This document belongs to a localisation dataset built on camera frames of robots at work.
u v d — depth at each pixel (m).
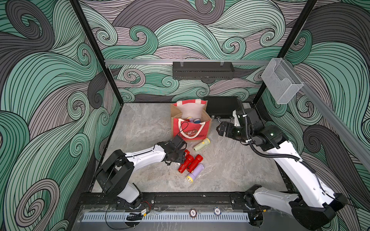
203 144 0.92
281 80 0.79
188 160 0.85
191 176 0.78
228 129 0.60
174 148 0.67
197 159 0.86
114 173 0.43
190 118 1.01
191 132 0.89
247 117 0.48
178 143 0.68
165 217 0.70
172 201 0.75
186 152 0.89
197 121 0.97
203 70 0.96
